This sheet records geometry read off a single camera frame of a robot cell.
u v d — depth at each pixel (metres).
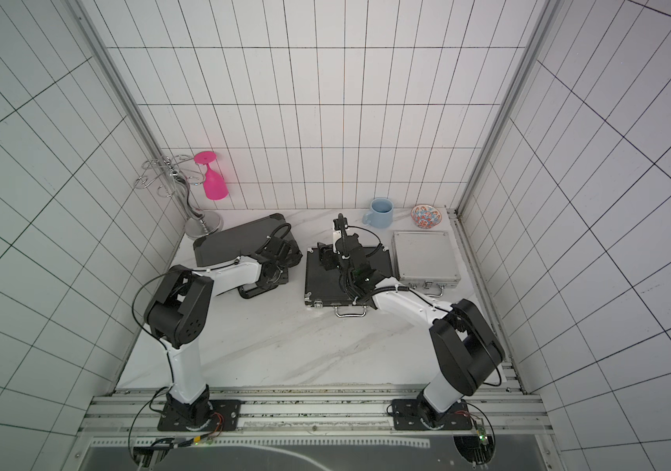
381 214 1.12
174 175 0.92
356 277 0.65
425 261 1.05
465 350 0.44
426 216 1.17
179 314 0.51
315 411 0.75
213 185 1.04
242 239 1.02
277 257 0.79
